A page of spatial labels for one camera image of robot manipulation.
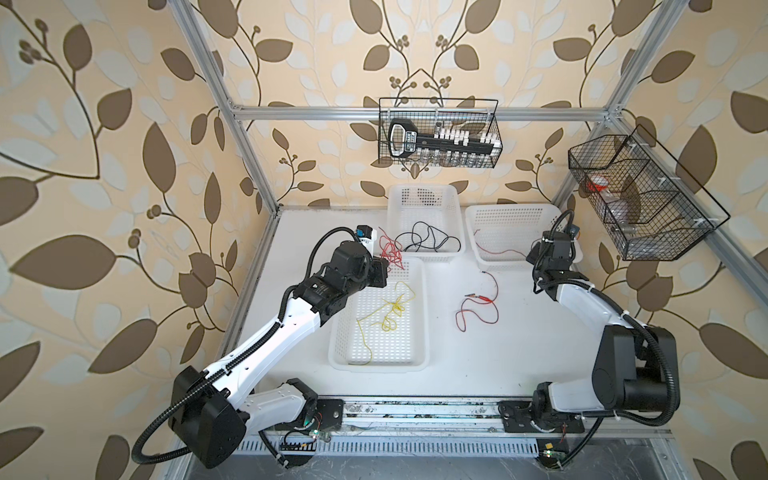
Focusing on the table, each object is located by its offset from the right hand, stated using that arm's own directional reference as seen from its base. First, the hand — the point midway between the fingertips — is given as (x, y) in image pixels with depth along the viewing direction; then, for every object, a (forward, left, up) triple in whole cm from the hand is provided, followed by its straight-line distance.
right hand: (549, 252), depth 88 cm
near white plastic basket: (-22, +44, -16) cm, 52 cm away
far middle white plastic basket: (+29, +33, -15) cm, 46 cm away
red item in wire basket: (+10, -10, +18) cm, 23 cm away
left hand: (-8, +47, +9) cm, 49 cm away
